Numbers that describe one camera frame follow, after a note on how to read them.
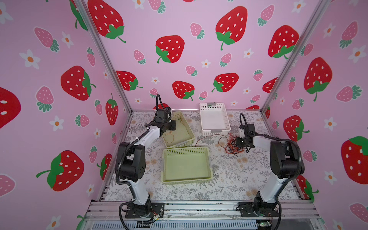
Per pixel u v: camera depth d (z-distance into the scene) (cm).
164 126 71
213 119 117
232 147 97
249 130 80
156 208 75
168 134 99
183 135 105
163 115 75
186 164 93
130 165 50
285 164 50
